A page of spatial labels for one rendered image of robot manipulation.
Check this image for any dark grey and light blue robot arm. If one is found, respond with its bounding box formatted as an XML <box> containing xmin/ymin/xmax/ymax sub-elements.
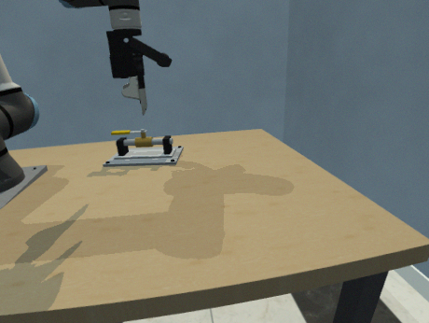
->
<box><xmin>0</xmin><ymin>0</ymin><xmax>172</xmax><ymax>193</ymax></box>

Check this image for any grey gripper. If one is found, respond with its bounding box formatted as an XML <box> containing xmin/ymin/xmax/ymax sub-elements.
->
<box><xmin>106</xmin><ymin>29</ymin><xmax>147</xmax><ymax>115</ymax></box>

